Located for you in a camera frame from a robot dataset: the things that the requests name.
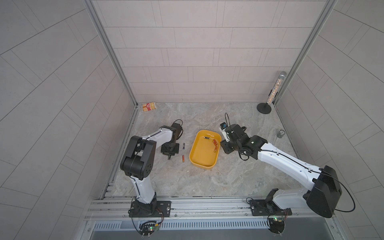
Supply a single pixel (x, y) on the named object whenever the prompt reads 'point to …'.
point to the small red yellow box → (149, 106)
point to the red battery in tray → (216, 147)
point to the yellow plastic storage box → (205, 148)
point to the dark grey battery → (206, 137)
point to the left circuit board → (147, 228)
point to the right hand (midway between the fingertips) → (223, 142)
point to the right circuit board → (276, 225)
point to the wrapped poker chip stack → (280, 134)
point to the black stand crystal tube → (264, 108)
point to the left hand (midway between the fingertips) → (173, 152)
